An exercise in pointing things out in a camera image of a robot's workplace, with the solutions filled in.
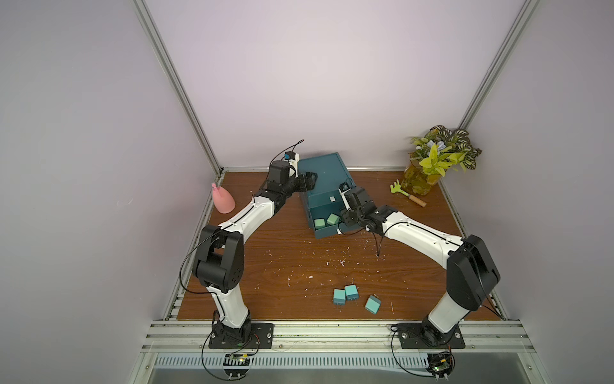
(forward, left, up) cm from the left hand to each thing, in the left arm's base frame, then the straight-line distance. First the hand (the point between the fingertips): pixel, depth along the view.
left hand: (313, 174), depth 89 cm
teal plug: (-39, -10, -20) cm, 45 cm away
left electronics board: (-58, +23, -25) cm, 67 cm away
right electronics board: (-57, -39, -23) cm, 73 cm away
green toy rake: (+11, -39, -20) cm, 45 cm away
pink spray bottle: (-1, +39, -14) cm, 42 cm away
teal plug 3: (-41, -21, -20) cm, 50 cm away
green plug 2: (-12, -8, -12) cm, 19 cm away
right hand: (-9, -15, -6) cm, 18 cm away
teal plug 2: (-37, -14, -20) cm, 44 cm away
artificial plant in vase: (+7, -46, +4) cm, 47 cm away
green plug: (-14, -2, -12) cm, 19 cm away
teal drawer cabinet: (-10, -4, -4) cm, 11 cm away
